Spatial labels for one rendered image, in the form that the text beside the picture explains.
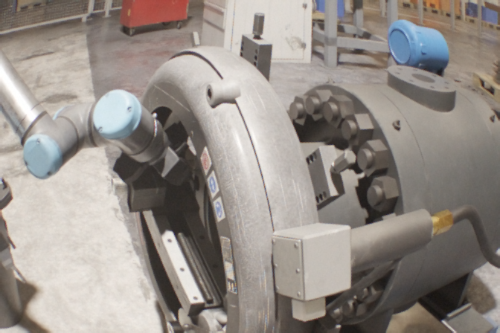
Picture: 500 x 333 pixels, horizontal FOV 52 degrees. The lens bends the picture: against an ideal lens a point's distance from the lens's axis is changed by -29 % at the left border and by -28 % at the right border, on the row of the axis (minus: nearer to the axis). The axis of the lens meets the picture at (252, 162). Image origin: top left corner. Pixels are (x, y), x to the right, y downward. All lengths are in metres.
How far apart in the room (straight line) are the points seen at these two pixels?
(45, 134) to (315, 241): 0.50
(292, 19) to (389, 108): 3.90
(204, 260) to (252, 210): 0.36
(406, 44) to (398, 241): 0.82
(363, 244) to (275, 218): 0.15
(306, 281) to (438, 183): 0.50
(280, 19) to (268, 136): 4.16
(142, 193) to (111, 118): 0.27
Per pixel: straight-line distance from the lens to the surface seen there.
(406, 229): 1.03
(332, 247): 0.92
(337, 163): 0.98
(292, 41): 5.25
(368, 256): 0.98
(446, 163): 1.35
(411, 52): 1.70
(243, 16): 5.06
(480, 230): 1.25
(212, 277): 1.32
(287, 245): 0.93
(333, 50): 5.25
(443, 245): 1.36
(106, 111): 1.13
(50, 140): 1.07
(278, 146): 1.03
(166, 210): 1.38
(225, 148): 1.03
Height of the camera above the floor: 1.26
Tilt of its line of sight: 22 degrees down
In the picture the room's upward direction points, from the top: 4 degrees clockwise
